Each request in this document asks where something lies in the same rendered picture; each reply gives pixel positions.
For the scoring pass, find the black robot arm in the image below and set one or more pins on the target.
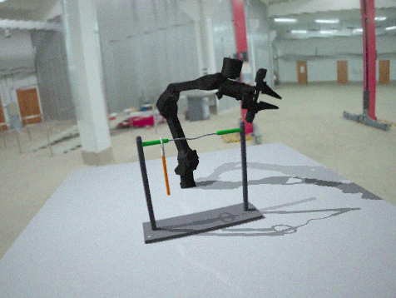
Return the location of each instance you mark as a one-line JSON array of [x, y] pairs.
[[167, 107]]

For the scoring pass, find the grey wire rig with two posts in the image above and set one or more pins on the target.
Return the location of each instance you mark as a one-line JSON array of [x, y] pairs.
[[192, 224]]

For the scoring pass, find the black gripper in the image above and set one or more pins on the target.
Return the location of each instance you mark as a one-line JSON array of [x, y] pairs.
[[260, 86]]

